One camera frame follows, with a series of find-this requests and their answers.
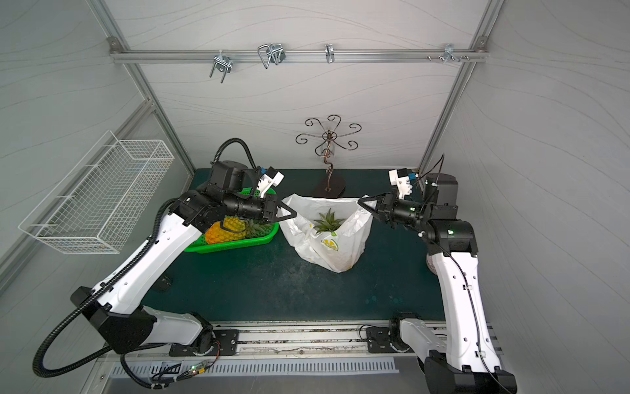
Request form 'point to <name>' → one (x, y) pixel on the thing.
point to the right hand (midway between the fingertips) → (359, 203)
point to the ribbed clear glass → (430, 262)
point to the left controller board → (197, 369)
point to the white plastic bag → (339, 251)
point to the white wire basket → (98, 204)
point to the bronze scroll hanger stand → (330, 185)
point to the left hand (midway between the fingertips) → (295, 217)
